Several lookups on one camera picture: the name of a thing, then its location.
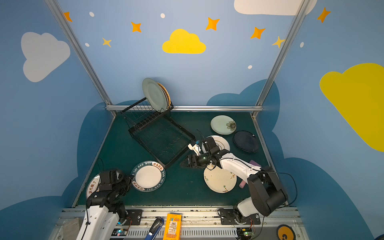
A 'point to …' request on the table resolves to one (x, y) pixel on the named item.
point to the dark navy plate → (246, 141)
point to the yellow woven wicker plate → (169, 99)
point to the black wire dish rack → (159, 136)
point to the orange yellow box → (173, 230)
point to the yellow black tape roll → (285, 232)
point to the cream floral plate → (219, 180)
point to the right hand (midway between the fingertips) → (186, 164)
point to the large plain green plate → (155, 95)
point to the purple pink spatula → (243, 183)
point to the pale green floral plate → (223, 125)
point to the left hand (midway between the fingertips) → (137, 176)
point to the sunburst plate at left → (92, 185)
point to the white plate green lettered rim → (149, 176)
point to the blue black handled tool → (156, 227)
